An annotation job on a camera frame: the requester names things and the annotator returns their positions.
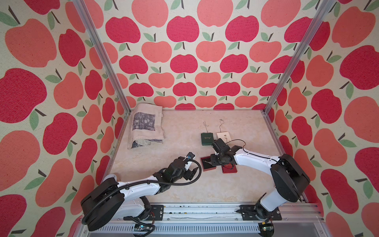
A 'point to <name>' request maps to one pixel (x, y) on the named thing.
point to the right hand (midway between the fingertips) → (213, 163)
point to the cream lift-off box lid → (224, 136)
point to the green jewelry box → (207, 138)
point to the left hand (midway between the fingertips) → (193, 166)
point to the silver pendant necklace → (221, 121)
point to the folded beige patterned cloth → (145, 125)
